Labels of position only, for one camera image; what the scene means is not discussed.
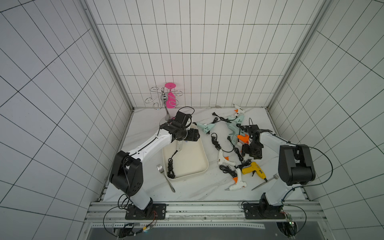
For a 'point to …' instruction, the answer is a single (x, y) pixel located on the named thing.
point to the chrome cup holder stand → (159, 97)
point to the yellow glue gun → (253, 167)
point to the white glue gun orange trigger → (239, 184)
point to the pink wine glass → (170, 98)
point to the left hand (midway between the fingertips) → (192, 138)
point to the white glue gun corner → (238, 110)
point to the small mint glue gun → (206, 127)
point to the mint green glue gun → (235, 129)
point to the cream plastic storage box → (191, 159)
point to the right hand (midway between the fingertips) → (243, 154)
